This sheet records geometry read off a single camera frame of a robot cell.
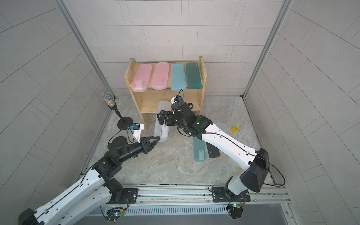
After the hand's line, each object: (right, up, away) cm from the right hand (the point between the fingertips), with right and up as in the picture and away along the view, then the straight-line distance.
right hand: (163, 117), depth 71 cm
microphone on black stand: (-32, -6, +28) cm, 43 cm away
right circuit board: (+36, -46, -2) cm, 59 cm away
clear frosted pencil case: (-1, -7, -1) cm, 7 cm away
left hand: (-1, -11, -2) cm, 11 cm away
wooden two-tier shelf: (-13, +8, +17) cm, 23 cm away
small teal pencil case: (+20, -22, +16) cm, 34 cm away
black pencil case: (+28, -22, +14) cm, 39 cm away
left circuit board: (-22, -45, -5) cm, 51 cm away
